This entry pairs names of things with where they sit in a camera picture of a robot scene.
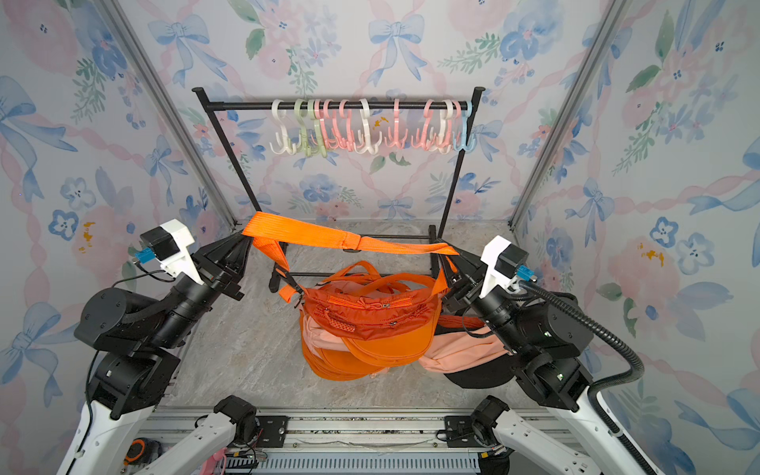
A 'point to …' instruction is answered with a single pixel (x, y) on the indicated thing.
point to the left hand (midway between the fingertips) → (246, 232)
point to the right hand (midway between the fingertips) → (446, 240)
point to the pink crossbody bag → (456, 349)
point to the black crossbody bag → (489, 374)
